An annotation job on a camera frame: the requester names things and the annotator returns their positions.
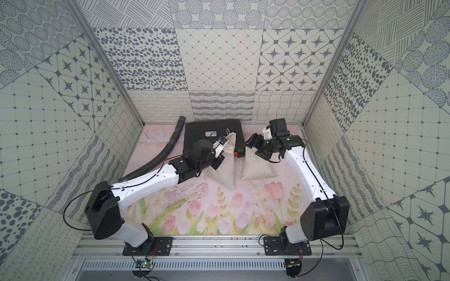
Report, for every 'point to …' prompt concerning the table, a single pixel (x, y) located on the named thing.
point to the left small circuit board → (143, 263)
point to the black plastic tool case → (211, 130)
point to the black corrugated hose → (181, 122)
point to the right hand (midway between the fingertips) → (248, 149)
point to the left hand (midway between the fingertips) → (219, 146)
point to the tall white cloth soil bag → (224, 173)
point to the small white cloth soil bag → (256, 167)
